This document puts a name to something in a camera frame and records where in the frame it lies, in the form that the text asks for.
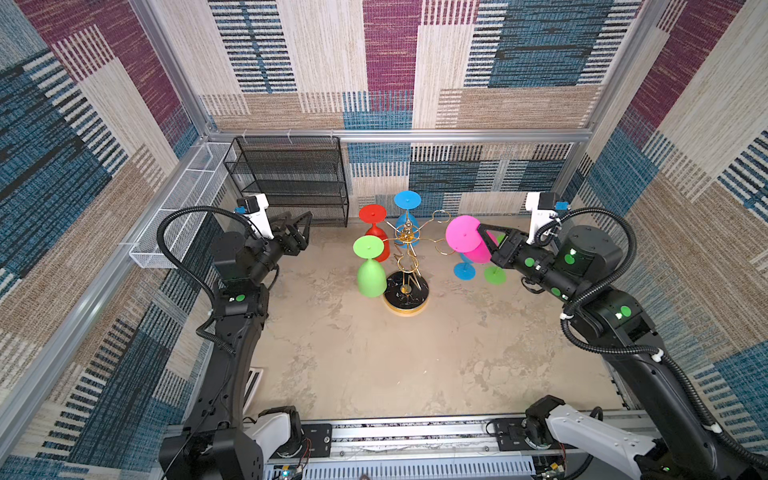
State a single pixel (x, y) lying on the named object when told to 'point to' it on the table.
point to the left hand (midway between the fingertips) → (301, 209)
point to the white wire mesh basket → (198, 187)
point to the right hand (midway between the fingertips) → (477, 235)
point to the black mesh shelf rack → (293, 174)
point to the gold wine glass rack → (406, 292)
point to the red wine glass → (374, 214)
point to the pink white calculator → (255, 376)
